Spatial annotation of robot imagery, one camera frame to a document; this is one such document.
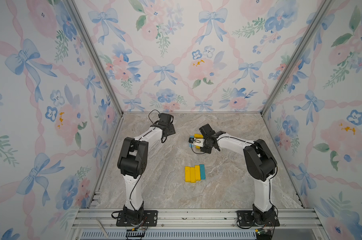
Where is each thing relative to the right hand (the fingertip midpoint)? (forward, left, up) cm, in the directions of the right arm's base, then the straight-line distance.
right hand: (205, 143), depth 100 cm
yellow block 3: (-21, +9, -1) cm, 23 cm away
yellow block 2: (-21, +12, -1) cm, 24 cm away
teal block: (-22, +3, -1) cm, 22 cm away
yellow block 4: (-20, +6, -1) cm, 21 cm away
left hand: (+8, +24, +5) cm, 25 cm away
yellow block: (-2, +5, -1) cm, 6 cm away
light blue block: (-6, +9, +7) cm, 13 cm away
